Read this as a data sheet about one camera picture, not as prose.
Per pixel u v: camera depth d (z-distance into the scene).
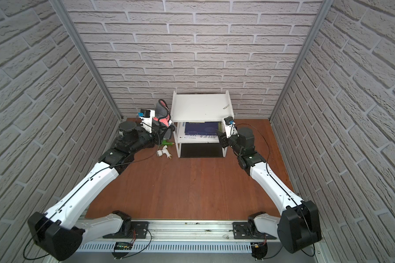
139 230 0.73
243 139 0.57
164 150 0.98
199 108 0.76
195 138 0.86
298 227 0.40
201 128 0.89
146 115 0.59
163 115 0.66
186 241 0.71
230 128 0.68
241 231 0.73
